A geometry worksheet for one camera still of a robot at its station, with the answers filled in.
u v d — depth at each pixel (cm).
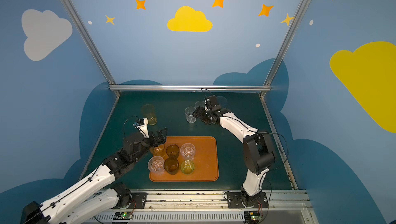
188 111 104
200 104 104
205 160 88
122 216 70
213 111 71
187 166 84
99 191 51
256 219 70
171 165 83
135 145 56
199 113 82
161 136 69
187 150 86
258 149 49
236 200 75
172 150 87
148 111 101
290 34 87
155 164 86
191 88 127
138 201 74
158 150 91
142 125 66
